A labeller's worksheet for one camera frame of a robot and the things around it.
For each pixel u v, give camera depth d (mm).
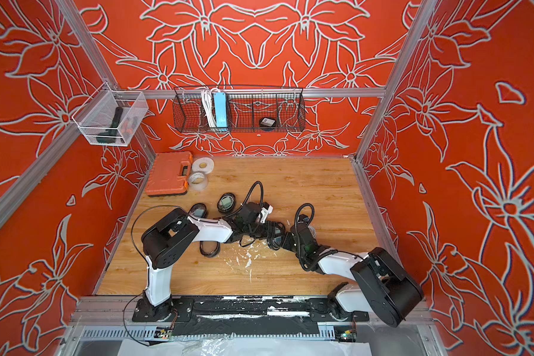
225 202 991
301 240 675
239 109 996
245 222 744
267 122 956
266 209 857
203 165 1166
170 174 1123
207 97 876
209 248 855
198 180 1091
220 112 882
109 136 784
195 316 727
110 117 911
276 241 852
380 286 424
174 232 561
